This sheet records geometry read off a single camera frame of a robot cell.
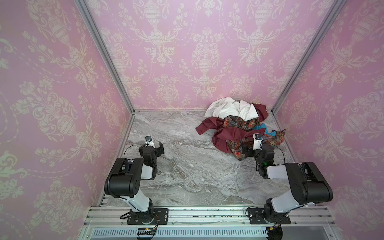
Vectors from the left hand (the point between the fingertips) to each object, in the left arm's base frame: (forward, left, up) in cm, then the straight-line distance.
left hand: (153, 143), depth 94 cm
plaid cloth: (+1, -53, -2) cm, 53 cm away
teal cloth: (+18, -75, -2) cm, 78 cm away
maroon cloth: (+7, -44, +2) cm, 45 cm away
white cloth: (+20, -44, +13) cm, 50 cm away
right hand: (+2, -62, +2) cm, 62 cm away
